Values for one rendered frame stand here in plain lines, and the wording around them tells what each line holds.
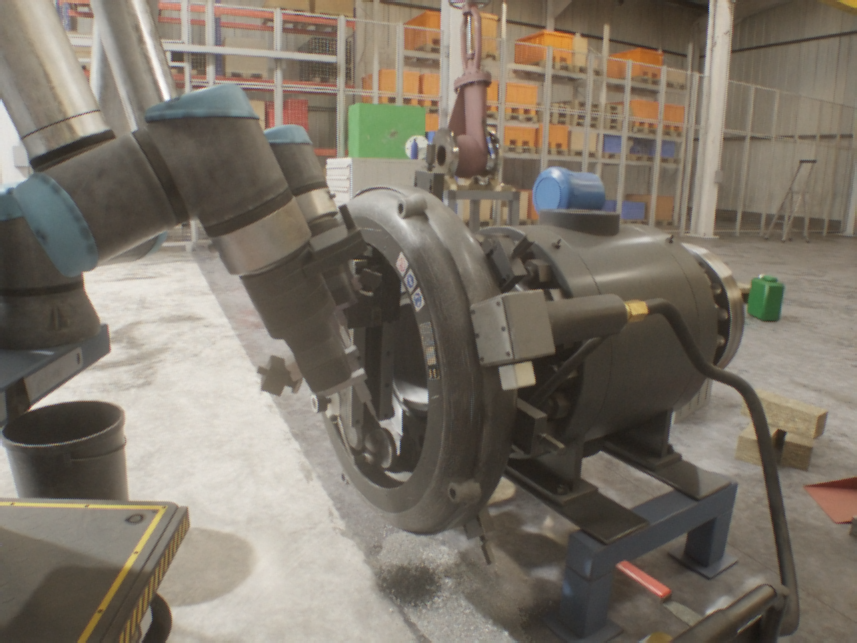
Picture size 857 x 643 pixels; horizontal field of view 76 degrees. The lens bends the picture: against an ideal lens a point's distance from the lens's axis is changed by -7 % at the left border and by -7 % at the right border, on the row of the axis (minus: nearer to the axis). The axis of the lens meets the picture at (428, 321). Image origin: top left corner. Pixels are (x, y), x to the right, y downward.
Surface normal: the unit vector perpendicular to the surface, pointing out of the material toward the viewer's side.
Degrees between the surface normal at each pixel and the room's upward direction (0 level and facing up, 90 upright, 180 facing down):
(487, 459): 100
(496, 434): 93
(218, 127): 89
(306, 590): 0
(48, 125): 95
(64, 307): 70
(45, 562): 0
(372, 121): 90
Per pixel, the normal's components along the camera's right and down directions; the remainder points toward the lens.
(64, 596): 0.02, -0.97
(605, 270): 0.38, -0.55
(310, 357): 0.11, 0.04
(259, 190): 0.65, 0.11
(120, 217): 0.57, 0.50
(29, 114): -0.03, 0.42
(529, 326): 0.50, -0.18
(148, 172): 0.41, 0.06
